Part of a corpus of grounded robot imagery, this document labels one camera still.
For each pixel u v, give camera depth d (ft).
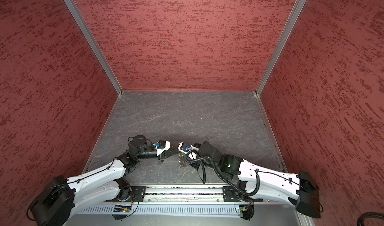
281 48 3.04
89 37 2.87
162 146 1.97
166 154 2.19
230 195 2.42
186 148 1.89
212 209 2.33
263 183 1.49
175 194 2.48
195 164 2.07
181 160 2.29
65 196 1.33
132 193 2.42
